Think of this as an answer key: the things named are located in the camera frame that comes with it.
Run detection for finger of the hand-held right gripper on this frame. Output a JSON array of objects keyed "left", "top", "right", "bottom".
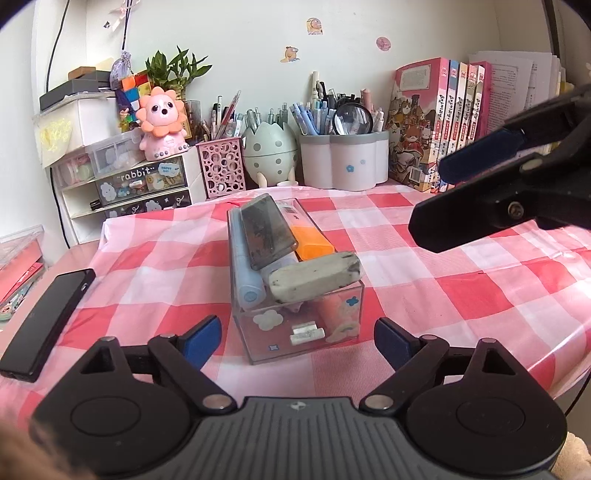
[
  {"left": 409, "top": 148, "right": 591, "bottom": 253},
  {"left": 438, "top": 88, "right": 591, "bottom": 185}
]

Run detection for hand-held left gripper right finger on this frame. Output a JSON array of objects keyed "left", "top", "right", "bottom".
[{"left": 360, "top": 318, "right": 520, "bottom": 413}]

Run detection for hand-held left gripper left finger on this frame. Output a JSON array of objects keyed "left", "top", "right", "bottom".
[{"left": 76, "top": 315, "right": 236, "bottom": 413}]

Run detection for peach highlighter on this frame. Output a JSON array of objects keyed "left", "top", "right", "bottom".
[{"left": 316, "top": 291, "right": 352, "bottom": 333}]

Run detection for clear plastic storage box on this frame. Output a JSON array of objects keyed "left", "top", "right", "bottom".
[{"left": 226, "top": 196, "right": 365, "bottom": 365}]

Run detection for green-capped light blue highlighter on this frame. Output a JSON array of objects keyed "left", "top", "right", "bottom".
[{"left": 229, "top": 208, "right": 267, "bottom": 308}]

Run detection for white eraser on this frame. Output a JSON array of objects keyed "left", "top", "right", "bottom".
[{"left": 269, "top": 251, "right": 362, "bottom": 304}]

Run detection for dark translucent case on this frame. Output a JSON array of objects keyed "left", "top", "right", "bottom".
[{"left": 240, "top": 194, "right": 300, "bottom": 271}]

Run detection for orange highlighter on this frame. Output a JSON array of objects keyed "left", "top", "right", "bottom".
[{"left": 277, "top": 198, "right": 335, "bottom": 261}]

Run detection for pink comic book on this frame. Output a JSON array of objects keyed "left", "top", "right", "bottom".
[
  {"left": 468, "top": 61, "right": 492, "bottom": 148},
  {"left": 459, "top": 64, "right": 478, "bottom": 153},
  {"left": 438, "top": 60, "right": 461, "bottom": 192},
  {"left": 388, "top": 56, "right": 451, "bottom": 193},
  {"left": 450, "top": 62, "right": 469, "bottom": 160}
]

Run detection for pink checked tablecloth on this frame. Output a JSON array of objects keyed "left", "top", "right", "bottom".
[{"left": 0, "top": 182, "right": 591, "bottom": 416}]

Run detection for stack of printed papers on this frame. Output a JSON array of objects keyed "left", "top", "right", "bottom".
[{"left": 468, "top": 51, "right": 578, "bottom": 155}]

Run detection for white flower-shaped pen holder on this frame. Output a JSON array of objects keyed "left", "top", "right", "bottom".
[{"left": 299, "top": 130, "right": 390, "bottom": 191}]

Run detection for black magnifying glass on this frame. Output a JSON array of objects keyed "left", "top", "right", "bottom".
[{"left": 333, "top": 104, "right": 374, "bottom": 136}]

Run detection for black smartphone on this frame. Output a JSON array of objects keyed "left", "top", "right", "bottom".
[{"left": 0, "top": 268, "right": 97, "bottom": 384}]

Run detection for pens in flower holder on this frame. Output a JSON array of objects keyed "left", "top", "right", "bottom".
[{"left": 291, "top": 71, "right": 386, "bottom": 137}]

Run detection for pink perforated pen holder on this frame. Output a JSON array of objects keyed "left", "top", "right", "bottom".
[{"left": 196, "top": 137, "right": 247, "bottom": 199}]

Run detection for white desktop drawer organizer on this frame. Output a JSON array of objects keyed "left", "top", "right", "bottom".
[{"left": 51, "top": 154, "right": 206, "bottom": 245}]

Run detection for green egg-shaped pen holder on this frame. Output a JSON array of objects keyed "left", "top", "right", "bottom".
[{"left": 241, "top": 121, "right": 298, "bottom": 188}]

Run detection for clear lidded storage box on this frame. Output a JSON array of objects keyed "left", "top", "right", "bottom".
[{"left": 88, "top": 131, "right": 146, "bottom": 176}]

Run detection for small clear box of tapes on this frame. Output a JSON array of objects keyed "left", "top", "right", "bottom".
[{"left": 52, "top": 154, "right": 95, "bottom": 191}]

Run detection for cream fuzzy clothing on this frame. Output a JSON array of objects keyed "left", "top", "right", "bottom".
[{"left": 558, "top": 431, "right": 591, "bottom": 480}]

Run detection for clear acrylic organizer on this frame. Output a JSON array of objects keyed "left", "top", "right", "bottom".
[{"left": 185, "top": 99, "right": 204, "bottom": 141}]

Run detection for pens in pink holder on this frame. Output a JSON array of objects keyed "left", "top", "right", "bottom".
[{"left": 203, "top": 90, "right": 245, "bottom": 141}]

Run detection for pens in egg holder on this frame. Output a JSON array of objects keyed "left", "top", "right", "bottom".
[{"left": 245, "top": 104, "right": 296, "bottom": 134}]

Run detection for pink lion toy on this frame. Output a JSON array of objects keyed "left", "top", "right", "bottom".
[{"left": 139, "top": 87, "right": 190, "bottom": 161}]

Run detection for white cardboard box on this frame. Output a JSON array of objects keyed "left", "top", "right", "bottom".
[{"left": 32, "top": 90, "right": 123, "bottom": 164}]

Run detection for plastic bag with yellow print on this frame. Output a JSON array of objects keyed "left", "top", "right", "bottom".
[{"left": 33, "top": 113, "right": 77, "bottom": 167}]

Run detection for colourful puzzle cube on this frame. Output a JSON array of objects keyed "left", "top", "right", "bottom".
[{"left": 115, "top": 71, "right": 153, "bottom": 123}]

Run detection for green bamboo plant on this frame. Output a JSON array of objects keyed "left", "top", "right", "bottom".
[{"left": 145, "top": 46, "right": 213, "bottom": 102}]

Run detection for purple organza bag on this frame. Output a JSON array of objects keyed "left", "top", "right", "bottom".
[{"left": 109, "top": 51, "right": 134, "bottom": 88}]

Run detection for black flat box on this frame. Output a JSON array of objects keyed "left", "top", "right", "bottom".
[{"left": 39, "top": 78, "right": 116, "bottom": 112}]

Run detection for black braided cable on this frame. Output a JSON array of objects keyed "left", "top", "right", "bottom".
[{"left": 540, "top": 0, "right": 561, "bottom": 58}]

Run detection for black power cable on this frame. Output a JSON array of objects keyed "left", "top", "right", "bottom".
[{"left": 46, "top": 0, "right": 72, "bottom": 250}]

